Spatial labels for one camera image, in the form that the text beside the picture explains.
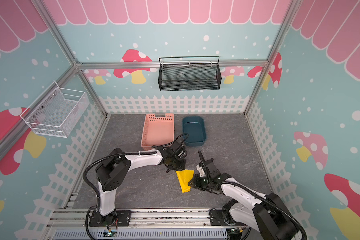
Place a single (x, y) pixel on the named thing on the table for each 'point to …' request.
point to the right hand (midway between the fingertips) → (189, 184)
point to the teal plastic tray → (194, 126)
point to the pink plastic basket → (157, 131)
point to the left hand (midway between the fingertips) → (184, 171)
